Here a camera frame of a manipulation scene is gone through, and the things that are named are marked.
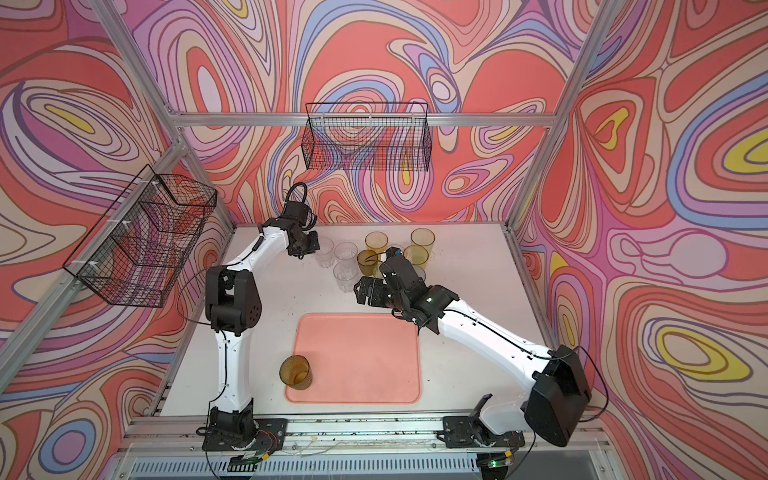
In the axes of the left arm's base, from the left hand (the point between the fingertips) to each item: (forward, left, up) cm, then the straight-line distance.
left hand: (317, 244), depth 103 cm
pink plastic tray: (-37, -16, -9) cm, 41 cm away
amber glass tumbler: (+6, -20, -5) cm, 22 cm away
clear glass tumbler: (0, -10, -4) cm, 11 cm away
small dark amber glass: (-4, -17, -3) cm, 18 cm away
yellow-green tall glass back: (-1, -37, +4) cm, 37 cm away
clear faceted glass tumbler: (-1, -2, -4) cm, 5 cm away
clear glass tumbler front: (-8, -10, -5) cm, 14 cm away
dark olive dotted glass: (-42, +1, -6) cm, 42 cm away
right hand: (-27, -20, +10) cm, 35 cm away
